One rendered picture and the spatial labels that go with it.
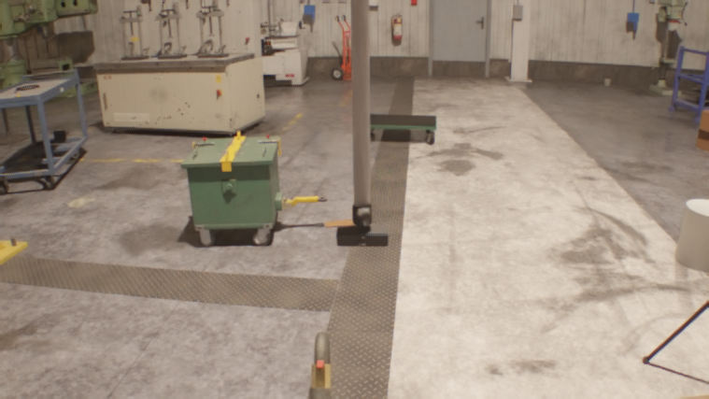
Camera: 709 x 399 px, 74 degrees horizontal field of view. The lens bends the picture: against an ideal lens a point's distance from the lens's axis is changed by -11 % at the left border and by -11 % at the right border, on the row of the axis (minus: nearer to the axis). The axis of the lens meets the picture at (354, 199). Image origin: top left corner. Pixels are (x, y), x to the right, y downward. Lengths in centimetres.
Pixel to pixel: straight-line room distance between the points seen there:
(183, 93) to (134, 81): 67
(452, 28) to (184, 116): 581
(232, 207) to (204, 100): 279
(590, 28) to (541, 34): 96
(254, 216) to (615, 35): 882
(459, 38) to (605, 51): 286
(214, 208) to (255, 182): 30
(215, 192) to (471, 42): 773
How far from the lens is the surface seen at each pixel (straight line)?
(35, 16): 1092
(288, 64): 908
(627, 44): 1096
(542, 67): 1042
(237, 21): 613
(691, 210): 328
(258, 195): 304
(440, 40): 1013
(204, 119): 579
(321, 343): 133
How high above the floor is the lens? 138
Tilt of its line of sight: 21 degrees down
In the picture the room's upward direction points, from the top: 1 degrees counter-clockwise
